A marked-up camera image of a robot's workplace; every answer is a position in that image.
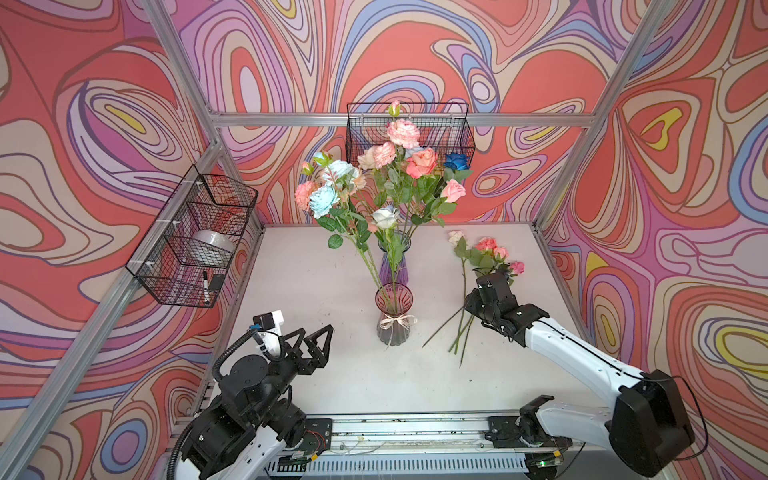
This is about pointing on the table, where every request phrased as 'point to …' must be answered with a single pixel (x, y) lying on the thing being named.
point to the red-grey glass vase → (394, 328)
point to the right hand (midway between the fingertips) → (471, 305)
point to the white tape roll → (221, 240)
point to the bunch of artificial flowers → (485, 256)
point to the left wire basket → (189, 251)
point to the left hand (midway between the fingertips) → (323, 330)
